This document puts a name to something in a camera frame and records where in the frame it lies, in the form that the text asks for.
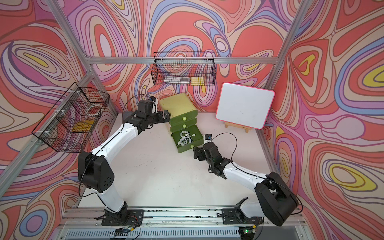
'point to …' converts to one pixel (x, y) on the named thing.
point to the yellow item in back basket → (197, 81)
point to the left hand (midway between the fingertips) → (165, 114)
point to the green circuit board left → (122, 230)
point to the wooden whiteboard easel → (237, 126)
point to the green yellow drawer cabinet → (183, 117)
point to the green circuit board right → (249, 231)
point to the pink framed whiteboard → (244, 105)
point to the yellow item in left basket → (83, 126)
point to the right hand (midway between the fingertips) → (202, 151)
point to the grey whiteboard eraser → (125, 114)
